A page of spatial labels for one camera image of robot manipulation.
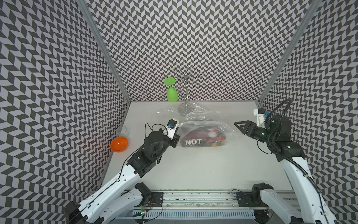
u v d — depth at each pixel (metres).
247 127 0.61
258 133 0.60
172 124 0.56
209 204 0.72
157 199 0.72
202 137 0.80
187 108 1.28
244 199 0.73
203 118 0.72
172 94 0.93
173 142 0.61
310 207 0.38
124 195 0.58
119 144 0.90
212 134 0.87
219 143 0.87
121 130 0.98
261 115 0.62
